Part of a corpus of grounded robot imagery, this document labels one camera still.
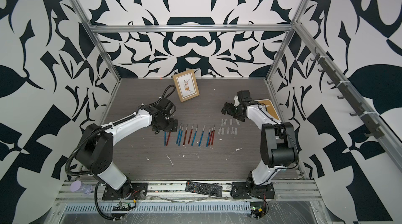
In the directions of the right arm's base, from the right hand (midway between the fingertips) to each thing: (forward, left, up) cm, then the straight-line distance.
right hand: (227, 110), depth 95 cm
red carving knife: (-18, +25, -7) cm, 32 cm away
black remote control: (-40, +15, -6) cm, 43 cm away
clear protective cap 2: (-3, +1, -7) cm, 8 cm away
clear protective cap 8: (-10, -4, -7) cm, 13 cm away
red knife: (-14, +35, -7) cm, 38 cm away
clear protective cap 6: (-10, +3, -7) cm, 13 cm away
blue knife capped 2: (-14, +12, -8) cm, 20 cm away
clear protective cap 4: (-6, -7, -7) cm, 11 cm away
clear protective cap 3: (-4, -2, -7) cm, 8 cm away
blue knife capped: (-13, +28, -7) cm, 32 cm away
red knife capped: (-11, +22, -8) cm, 26 cm away
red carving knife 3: (-12, +9, -8) cm, 17 cm away
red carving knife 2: (-13, +10, -8) cm, 18 cm away
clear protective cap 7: (-10, -3, -7) cm, 13 cm away
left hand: (-9, +34, -1) cm, 35 cm away
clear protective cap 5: (-10, +5, -7) cm, 14 cm away
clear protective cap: (-5, +3, -6) cm, 9 cm away
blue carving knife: (-13, +20, -7) cm, 25 cm away
